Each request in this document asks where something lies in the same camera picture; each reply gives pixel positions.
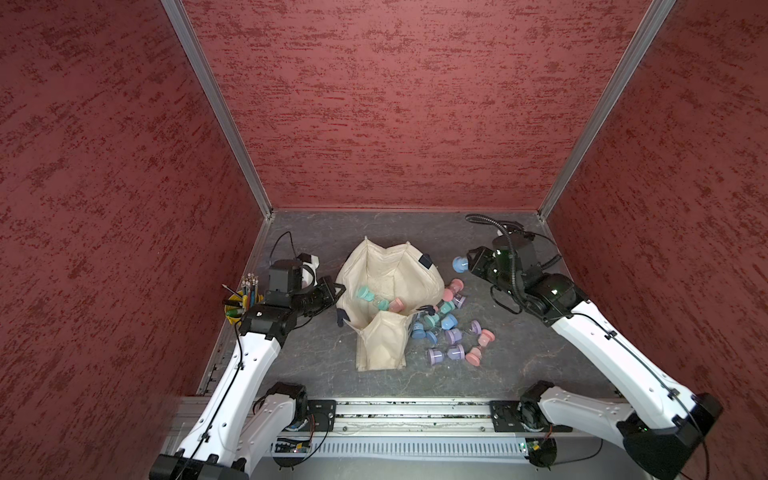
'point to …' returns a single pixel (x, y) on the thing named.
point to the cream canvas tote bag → (380, 290)
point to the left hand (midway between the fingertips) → (345, 294)
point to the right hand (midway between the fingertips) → (468, 262)
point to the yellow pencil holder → (237, 302)
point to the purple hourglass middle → (455, 335)
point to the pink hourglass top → (456, 285)
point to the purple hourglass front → (436, 356)
